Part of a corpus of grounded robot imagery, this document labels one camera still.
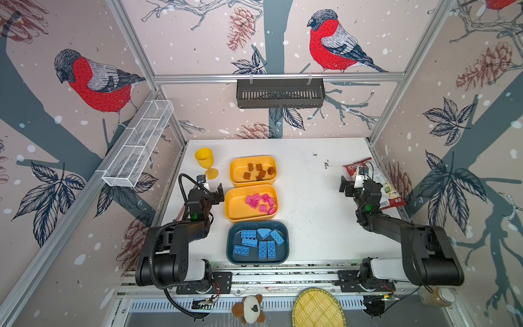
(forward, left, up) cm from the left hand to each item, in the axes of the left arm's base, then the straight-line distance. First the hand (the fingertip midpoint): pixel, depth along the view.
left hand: (213, 180), depth 91 cm
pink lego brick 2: (-7, -18, -8) cm, 21 cm away
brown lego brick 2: (+10, -22, -9) cm, 25 cm away
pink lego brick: (-6, -16, -8) cm, 19 cm away
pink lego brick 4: (-9, -23, -9) cm, 26 cm away
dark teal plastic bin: (-29, -28, -9) cm, 42 cm away
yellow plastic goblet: (+11, +5, +3) cm, 13 cm away
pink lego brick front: (-11, -27, -8) cm, 30 cm away
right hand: (+2, -64, +1) cm, 65 cm away
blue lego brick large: (-27, -23, -9) cm, 37 cm away
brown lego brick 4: (+14, -15, -9) cm, 23 cm away
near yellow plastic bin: (-9, -10, -13) cm, 19 cm away
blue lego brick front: (-28, -14, -9) cm, 32 cm away
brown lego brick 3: (+11, -26, -8) cm, 30 cm away
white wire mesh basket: (-7, +25, +21) cm, 33 cm away
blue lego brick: (-22, -29, -9) cm, 38 cm away
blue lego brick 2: (-21, -17, -8) cm, 29 cm away
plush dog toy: (-47, -19, -7) cm, 51 cm away
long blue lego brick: (-25, -18, -8) cm, 31 cm away
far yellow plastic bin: (+13, -17, -11) cm, 24 cm away
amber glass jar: (-44, -80, +1) cm, 91 cm away
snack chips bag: (-5, -82, -7) cm, 82 cm away
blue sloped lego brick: (-21, -23, -8) cm, 32 cm away
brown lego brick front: (+9, -14, -9) cm, 19 cm away
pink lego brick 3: (-4, -24, -9) cm, 26 cm away
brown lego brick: (+14, -20, -9) cm, 26 cm away
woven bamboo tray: (-46, -42, -9) cm, 63 cm away
